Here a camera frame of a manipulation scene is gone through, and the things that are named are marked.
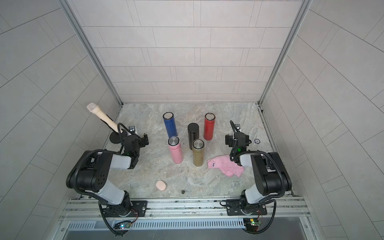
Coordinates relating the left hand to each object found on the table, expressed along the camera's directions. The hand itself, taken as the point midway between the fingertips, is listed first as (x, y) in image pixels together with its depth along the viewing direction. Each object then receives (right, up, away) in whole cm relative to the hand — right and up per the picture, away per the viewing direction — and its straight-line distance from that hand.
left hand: (140, 132), depth 95 cm
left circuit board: (+6, -37, -30) cm, 48 cm away
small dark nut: (+30, -28, -19) cm, 45 cm away
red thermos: (+44, +4, -8) cm, 45 cm away
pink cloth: (+54, -17, -12) cm, 58 cm away
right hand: (+62, 0, +1) cm, 62 cm away
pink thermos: (+26, -2, -22) cm, 34 cm away
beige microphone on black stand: (-16, -2, +1) cm, 16 cm away
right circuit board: (+62, -38, -26) cm, 78 cm away
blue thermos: (+21, +10, -13) cm, 27 cm away
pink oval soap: (+18, -26, -17) cm, 36 cm away
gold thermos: (+38, -6, -24) cm, 45 cm away
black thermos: (+35, +2, -15) cm, 38 cm away
